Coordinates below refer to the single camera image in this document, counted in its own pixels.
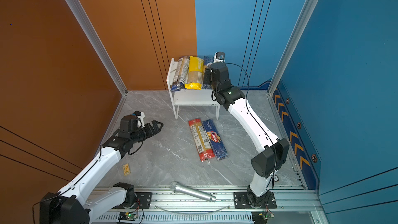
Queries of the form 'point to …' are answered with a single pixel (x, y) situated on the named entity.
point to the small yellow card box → (126, 169)
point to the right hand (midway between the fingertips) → (209, 68)
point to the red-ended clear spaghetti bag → (202, 145)
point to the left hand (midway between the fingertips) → (158, 125)
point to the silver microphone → (176, 187)
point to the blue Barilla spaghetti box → (218, 146)
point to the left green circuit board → (127, 216)
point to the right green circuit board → (260, 217)
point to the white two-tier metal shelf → (196, 97)
